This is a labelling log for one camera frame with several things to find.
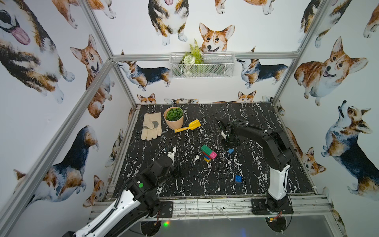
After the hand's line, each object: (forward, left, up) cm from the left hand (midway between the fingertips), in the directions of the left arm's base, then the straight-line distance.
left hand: (184, 161), depth 75 cm
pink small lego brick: (+5, -15, -4) cm, 17 cm away
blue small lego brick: (+6, -12, -8) cm, 15 cm away
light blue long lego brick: (+11, -28, -13) cm, 32 cm away
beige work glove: (+32, +26, -15) cm, 44 cm away
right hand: (+14, -26, -12) cm, 32 cm away
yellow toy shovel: (+33, -4, -15) cm, 37 cm away
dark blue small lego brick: (-5, -29, -13) cm, 32 cm away
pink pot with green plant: (+34, +9, -5) cm, 35 cm away
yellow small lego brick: (+6, -13, -14) cm, 19 cm away
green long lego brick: (+8, -12, -4) cm, 15 cm away
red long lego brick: (+6, -12, -6) cm, 15 cm away
